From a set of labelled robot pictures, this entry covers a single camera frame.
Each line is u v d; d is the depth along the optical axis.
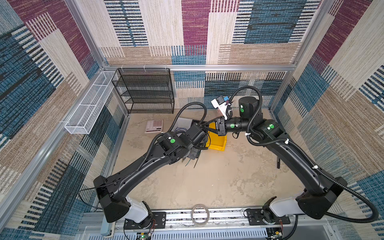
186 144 0.50
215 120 0.58
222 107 0.57
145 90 1.09
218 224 0.73
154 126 1.10
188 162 0.78
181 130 0.53
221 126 0.54
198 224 0.71
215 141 1.00
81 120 0.70
